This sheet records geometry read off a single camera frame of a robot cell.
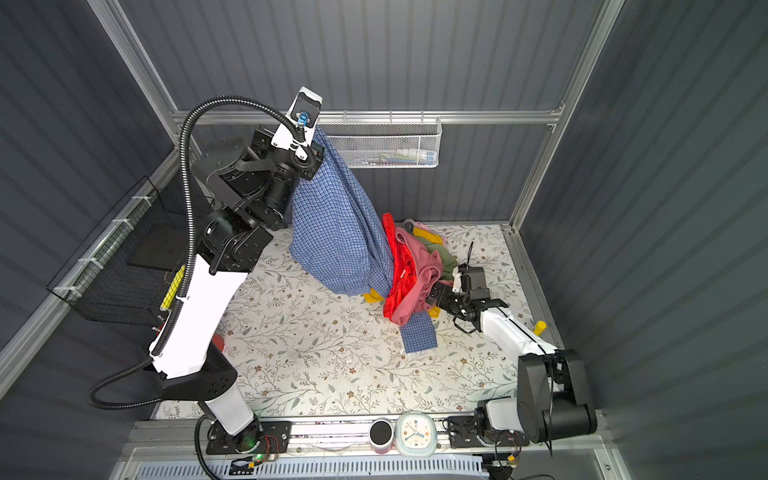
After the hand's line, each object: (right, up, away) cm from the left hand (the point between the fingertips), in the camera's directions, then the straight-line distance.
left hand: (289, 111), depth 49 cm
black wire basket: (-48, -28, +22) cm, 59 cm away
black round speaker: (+15, -67, +21) cm, 71 cm away
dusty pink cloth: (+27, -30, +30) cm, 50 cm away
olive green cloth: (+38, -26, +58) cm, 74 cm away
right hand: (+32, -37, +41) cm, 64 cm away
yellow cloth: (+11, -38, +51) cm, 64 cm away
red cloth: (+21, -29, +35) cm, 50 cm away
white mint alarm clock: (+23, -68, +23) cm, 75 cm away
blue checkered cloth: (+25, -48, +42) cm, 69 cm away
